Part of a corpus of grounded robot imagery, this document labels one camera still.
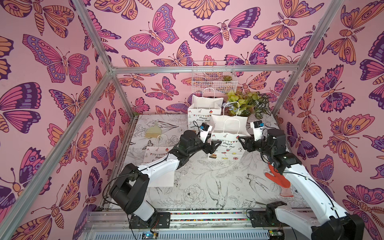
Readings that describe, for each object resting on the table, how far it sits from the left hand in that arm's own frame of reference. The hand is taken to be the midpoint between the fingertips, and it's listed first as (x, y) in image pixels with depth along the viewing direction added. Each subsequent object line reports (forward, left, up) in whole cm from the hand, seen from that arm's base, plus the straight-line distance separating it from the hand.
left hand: (218, 138), depth 79 cm
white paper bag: (+3, +40, -21) cm, 46 cm away
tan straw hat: (+21, +43, -22) cm, 53 cm away
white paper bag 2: (+13, -8, -8) cm, 17 cm away
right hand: (+1, -14, +2) cm, 14 cm away
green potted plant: (+25, -19, +2) cm, 32 cm away
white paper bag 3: (+20, +7, +3) cm, 22 cm away
